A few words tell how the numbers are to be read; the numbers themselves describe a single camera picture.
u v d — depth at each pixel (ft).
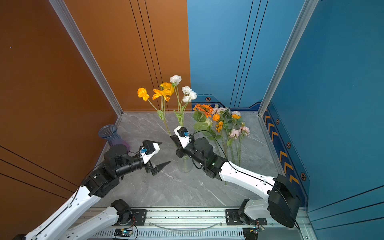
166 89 2.36
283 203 1.27
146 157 1.71
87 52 2.79
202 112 2.20
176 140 1.94
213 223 2.39
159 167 1.87
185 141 1.96
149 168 1.84
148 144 1.69
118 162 1.70
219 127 3.46
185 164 2.75
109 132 2.84
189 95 2.46
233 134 3.34
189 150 2.03
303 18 2.38
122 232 2.33
